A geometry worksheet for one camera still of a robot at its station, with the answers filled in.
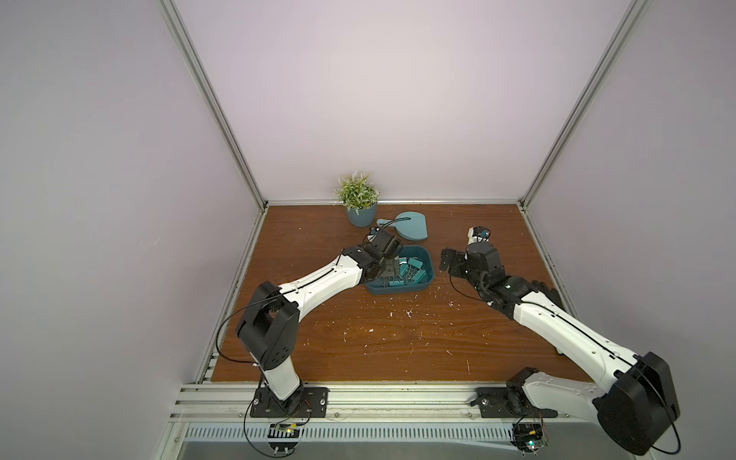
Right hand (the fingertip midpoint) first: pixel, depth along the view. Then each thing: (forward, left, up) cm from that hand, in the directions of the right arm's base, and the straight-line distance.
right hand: (457, 249), depth 81 cm
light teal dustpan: (+26, +12, -20) cm, 35 cm away
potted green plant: (+25, +31, -2) cm, 40 cm away
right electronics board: (-42, -15, -21) cm, 50 cm away
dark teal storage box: (+3, +13, -18) cm, 23 cm away
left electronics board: (-44, +47, -22) cm, 68 cm away
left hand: (0, +19, -8) cm, 21 cm away
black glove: (-3, -35, -20) cm, 40 cm away
